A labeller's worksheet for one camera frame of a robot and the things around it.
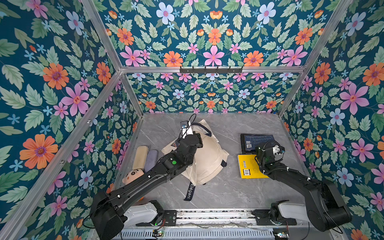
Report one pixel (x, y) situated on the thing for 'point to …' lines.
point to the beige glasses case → (140, 157)
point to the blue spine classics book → (248, 142)
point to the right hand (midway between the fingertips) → (261, 142)
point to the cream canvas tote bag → (209, 161)
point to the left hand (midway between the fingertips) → (198, 130)
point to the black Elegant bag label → (190, 191)
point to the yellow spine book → (250, 167)
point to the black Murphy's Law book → (244, 143)
